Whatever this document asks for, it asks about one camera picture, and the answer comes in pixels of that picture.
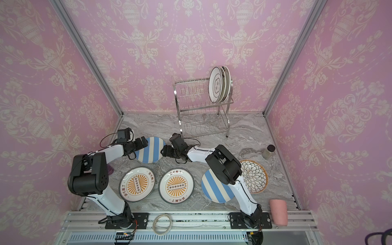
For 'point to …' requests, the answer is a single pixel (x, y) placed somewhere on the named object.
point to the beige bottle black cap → (268, 153)
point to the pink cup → (279, 210)
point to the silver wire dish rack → (202, 104)
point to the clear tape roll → (162, 224)
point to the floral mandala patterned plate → (254, 175)
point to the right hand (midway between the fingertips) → (164, 152)
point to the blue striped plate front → (215, 189)
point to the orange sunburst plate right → (176, 186)
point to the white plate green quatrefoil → (215, 84)
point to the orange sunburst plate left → (136, 184)
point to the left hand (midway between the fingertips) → (141, 143)
